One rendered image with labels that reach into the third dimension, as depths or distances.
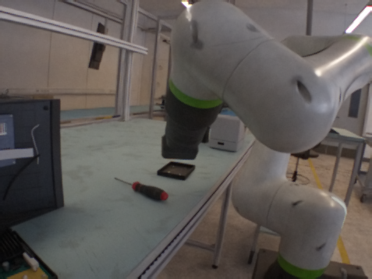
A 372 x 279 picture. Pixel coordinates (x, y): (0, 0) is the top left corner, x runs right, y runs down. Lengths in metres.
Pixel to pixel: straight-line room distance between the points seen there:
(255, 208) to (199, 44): 0.41
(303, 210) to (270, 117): 0.32
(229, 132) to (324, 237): 0.62
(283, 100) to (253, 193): 0.38
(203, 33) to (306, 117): 0.14
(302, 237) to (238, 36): 0.42
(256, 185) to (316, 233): 0.18
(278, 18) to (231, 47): 6.81
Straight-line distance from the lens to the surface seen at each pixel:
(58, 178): 0.48
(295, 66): 0.25
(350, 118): 7.01
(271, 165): 0.60
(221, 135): 1.02
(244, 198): 0.59
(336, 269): 0.68
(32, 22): 1.14
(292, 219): 0.55
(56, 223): 0.45
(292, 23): 7.02
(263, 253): 0.76
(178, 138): 0.43
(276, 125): 0.24
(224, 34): 0.27
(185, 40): 0.29
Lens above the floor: 1.23
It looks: 11 degrees down
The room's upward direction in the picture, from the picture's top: 5 degrees clockwise
